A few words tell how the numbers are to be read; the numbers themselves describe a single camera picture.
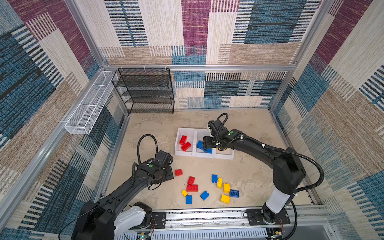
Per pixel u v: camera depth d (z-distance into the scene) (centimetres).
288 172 47
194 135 97
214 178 86
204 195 81
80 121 91
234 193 81
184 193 81
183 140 101
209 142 79
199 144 96
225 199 77
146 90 111
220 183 83
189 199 79
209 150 94
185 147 99
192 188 82
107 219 39
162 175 71
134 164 58
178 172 89
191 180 85
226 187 81
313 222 73
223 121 70
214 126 69
